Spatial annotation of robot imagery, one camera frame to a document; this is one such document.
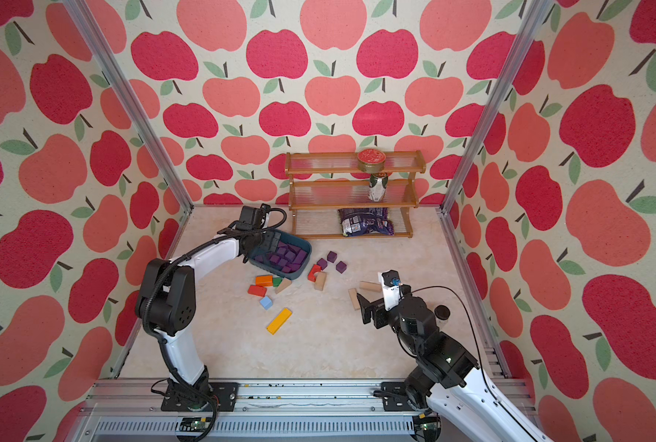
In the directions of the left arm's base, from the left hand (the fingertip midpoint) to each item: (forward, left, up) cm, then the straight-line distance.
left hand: (268, 237), depth 98 cm
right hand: (-28, -35, +10) cm, 46 cm away
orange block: (-13, +1, -9) cm, 15 cm away
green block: (-13, -4, -8) cm, 16 cm away
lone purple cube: (-3, -23, -7) cm, 25 cm away
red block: (-16, +3, -10) cm, 19 cm away
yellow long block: (-27, -6, -11) cm, 30 cm away
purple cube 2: (-4, -2, -7) cm, 9 cm away
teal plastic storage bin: (+3, -6, -7) cm, 10 cm away
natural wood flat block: (-15, -38, -10) cm, 42 cm away
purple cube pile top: (-6, -20, -9) cm, 22 cm away
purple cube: (-3, -7, -7) cm, 11 cm away
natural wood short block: (-13, -19, -9) cm, 24 cm away
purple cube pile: (-7, -27, -9) cm, 29 cm away
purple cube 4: (-10, -7, -6) cm, 13 cm away
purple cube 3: (-3, -11, -8) cm, 14 cm away
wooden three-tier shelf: (+28, -18, +2) cm, 33 cm away
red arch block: (-8, -17, -9) cm, 21 cm away
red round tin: (+15, -36, +23) cm, 45 cm away
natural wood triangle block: (-14, -7, -9) cm, 18 cm away
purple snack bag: (+10, -37, -1) cm, 38 cm away
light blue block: (-21, -1, -8) cm, 23 cm away
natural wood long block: (-19, -31, -9) cm, 38 cm away
